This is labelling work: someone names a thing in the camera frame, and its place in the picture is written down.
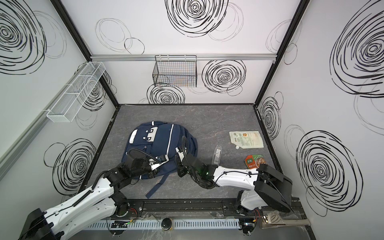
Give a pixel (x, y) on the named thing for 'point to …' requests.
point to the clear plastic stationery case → (217, 155)
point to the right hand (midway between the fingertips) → (173, 163)
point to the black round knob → (166, 224)
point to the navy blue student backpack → (161, 139)
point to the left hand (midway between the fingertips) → (164, 159)
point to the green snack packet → (253, 161)
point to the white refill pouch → (246, 139)
